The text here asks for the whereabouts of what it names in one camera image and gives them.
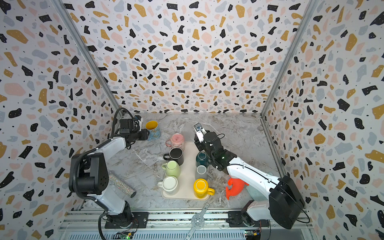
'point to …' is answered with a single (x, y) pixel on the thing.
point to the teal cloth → (257, 195)
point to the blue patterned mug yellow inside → (153, 127)
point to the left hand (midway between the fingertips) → (145, 129)
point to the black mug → (175, 154)
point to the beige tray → (186, 177)
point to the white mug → (169, 183)
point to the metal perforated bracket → (197, 221)
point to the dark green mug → (202, 159)
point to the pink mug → (177, 140)
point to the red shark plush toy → (235, 187)
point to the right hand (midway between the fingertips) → (197, 129)
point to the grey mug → (201, 171)
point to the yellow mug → (201, 188)
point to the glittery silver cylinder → (122, 186)
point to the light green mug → (172, 168)
